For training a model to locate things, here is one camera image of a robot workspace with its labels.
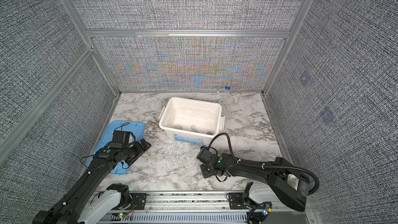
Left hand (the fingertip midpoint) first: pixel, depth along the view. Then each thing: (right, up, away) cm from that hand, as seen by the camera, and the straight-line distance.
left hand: (146, 149), depth 82 cm
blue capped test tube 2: (+48, +34, +20) cm, 62 cm away
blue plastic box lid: (-12, +9, +18) cm, 23 cm away
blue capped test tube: (+46, +32, +23) cm, 61 cm away
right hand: (+31, -11, +1) cm, 33 cm away
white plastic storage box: (+23, +14, +18) cm, 32 cm away
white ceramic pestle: (+25, +9, +17) cm, 31 cm away
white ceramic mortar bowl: (+15, +10, +16) cm, 24 cm away
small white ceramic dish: (+35, +7, +10) cm, 37 cm away
